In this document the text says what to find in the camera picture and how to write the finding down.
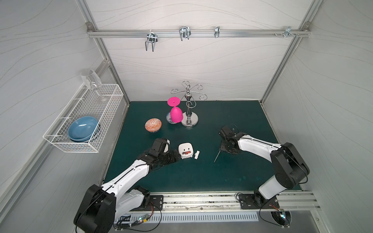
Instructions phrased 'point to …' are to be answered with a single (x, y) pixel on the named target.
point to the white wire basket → (100, 104)
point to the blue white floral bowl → (168, 118)
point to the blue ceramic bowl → (81, 128)
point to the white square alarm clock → (185, 150)
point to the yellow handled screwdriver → (217, 156)
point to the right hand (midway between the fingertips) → (225, 146)
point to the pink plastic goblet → (176, 114)
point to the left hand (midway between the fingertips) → (177, 157)
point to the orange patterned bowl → (153, 124)
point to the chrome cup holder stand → (190, 119)
